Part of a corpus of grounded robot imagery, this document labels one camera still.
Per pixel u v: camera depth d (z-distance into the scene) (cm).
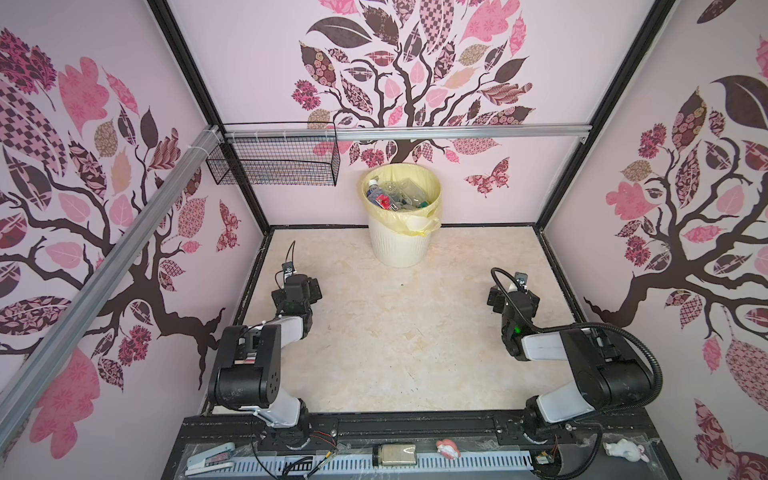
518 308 69
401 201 106
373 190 98
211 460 69
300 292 73
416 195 100
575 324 98
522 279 79
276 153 95
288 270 81
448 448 67
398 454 68
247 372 46
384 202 88
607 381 44
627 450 69
